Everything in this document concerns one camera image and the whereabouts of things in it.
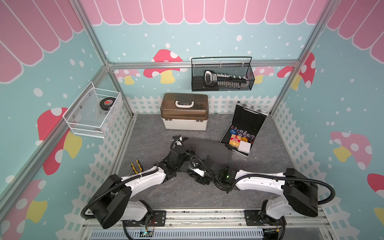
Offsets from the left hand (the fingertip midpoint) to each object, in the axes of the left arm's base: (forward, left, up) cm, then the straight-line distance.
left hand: (189, 150), depth 87 cm
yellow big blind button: (+15, -37, -9) cm, 41 cm away
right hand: (-10, -5, -2) cm, 12 cm away
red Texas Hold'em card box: (+12, -30, -7) cm, 33 cm away
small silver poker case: (+23, -37, -7) cm, 44 cm away
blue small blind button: (+21, -31, -9) cm, 38 cm away
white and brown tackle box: (+23, +4, +9) cm, 25 cm away
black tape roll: (+14, +44, +23) cm, 52 cm away
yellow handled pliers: (-6, +31, -10) cm, 33 cm away
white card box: (+8, -36, -7) cm, 37 cm away
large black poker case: (-1, -19, -2) cm, 19 cm away
